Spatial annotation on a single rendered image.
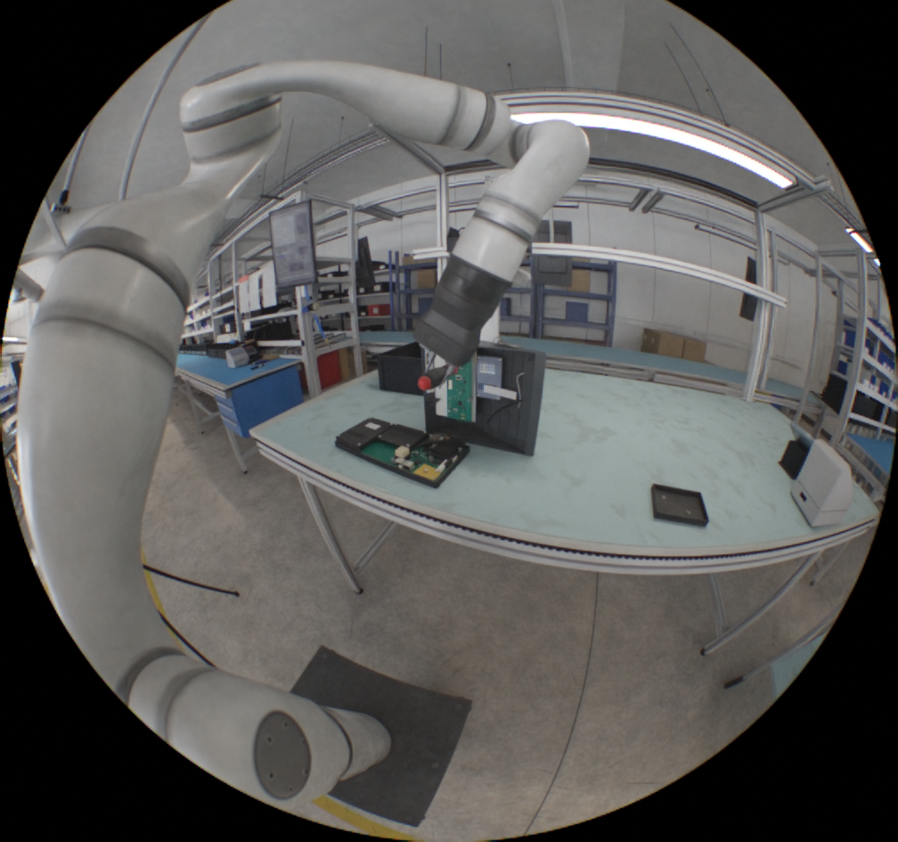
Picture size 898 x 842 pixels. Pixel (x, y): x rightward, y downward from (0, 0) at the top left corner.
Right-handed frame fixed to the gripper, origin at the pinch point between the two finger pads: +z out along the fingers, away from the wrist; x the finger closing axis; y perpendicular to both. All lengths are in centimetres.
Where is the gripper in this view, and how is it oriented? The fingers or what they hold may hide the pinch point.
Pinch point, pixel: (431, 382)
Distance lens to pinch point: 39.0
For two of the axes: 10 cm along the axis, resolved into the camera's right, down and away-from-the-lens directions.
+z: -4.1, 7.6, 5.1
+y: -4.4, 3.2, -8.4
